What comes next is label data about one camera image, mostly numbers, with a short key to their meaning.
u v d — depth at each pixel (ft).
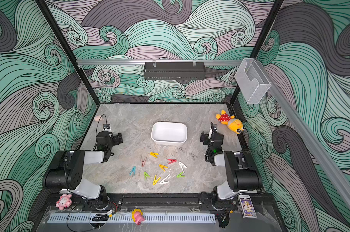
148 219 2.28
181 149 3.03
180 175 2.69
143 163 2.83
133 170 2.75
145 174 2.67
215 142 2.30
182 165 2.81
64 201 2.34
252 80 2.57
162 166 2.80
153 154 2.96
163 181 2.61
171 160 2.88
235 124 3.28
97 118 3.61
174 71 3.17
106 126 2.67
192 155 2.95
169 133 3.32
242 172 1.48
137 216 2.20
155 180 2.61
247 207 2.30
